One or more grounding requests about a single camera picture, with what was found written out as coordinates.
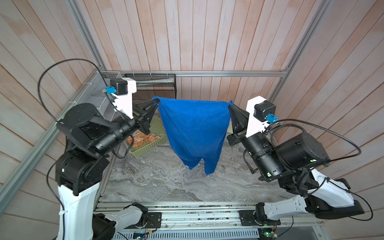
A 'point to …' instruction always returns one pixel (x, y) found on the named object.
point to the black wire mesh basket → (152, 85)
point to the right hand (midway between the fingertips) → (232, 108)
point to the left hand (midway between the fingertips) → (158, 105)
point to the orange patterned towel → (139, 138)
